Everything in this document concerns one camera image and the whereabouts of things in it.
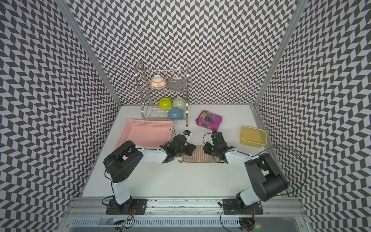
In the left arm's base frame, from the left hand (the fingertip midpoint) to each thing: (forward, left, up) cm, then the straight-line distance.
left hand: (195, 148), depth 92 cm
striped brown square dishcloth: (-9, -2, +7) cm, 12 cm away
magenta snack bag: (+21, -10, +3) cm, 23 cm away
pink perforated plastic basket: (+13, +35, -1) cm, 37 cm away
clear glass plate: (+39, +13, +22) cm, 46 cm away
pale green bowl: (+37, +12, +5) cm, 39 cm away
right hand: (-1, -5, 0) cm, 6 cm away
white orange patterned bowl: (+30, +23, +29) cm, 48 cm away
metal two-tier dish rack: (+19, +17, +31) cm, 40 cm away
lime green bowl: (+35, +23, +6) cm, 42 cm away
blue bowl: (+26, +14, +4) cm, 30 cm away
